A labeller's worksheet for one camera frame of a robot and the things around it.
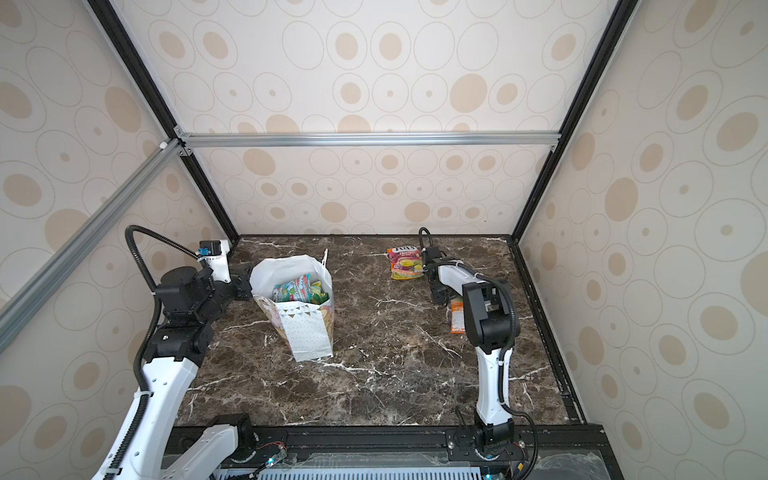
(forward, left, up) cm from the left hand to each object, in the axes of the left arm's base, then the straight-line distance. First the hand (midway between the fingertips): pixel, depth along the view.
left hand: (256, 260), depth 70 cm
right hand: (+11, -54, -32) cm, 64 cm away
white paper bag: (-9, -10, -17) cm, 22 cm away
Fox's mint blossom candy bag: (-1, -8, -12) cm, 14 cm away
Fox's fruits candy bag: (+23, -37, -30) cm, 53 cm away
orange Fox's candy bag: (+2, -53, -31) cm, 61 cm away
